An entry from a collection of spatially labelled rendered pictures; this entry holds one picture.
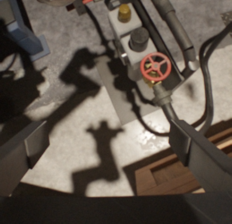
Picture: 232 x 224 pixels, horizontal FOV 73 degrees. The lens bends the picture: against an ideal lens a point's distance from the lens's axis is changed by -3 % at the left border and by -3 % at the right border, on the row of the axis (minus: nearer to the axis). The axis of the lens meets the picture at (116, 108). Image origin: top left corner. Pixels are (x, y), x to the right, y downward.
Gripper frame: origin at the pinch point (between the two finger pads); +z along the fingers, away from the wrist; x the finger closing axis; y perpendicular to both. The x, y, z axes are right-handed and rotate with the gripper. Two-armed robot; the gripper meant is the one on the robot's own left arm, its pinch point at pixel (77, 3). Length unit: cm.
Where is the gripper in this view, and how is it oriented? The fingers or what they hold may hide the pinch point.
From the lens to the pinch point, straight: 54.9
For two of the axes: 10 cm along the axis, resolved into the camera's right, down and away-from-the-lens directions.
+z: 0.9, 1.3, 9.9
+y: 9.1, -4.1, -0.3
